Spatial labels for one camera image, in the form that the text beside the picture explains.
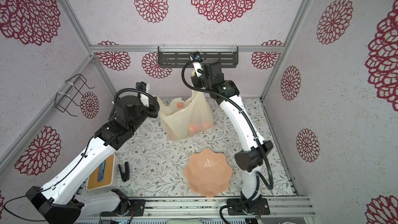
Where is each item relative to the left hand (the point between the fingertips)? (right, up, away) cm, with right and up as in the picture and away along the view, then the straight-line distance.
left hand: (155, 99), depth 69 cm
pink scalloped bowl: (+25, -39, +15) cm, 48 cm away
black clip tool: (-20, -40, +14) cm, 47 cm away
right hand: (+18, +14, +2) cm, 23 cm away
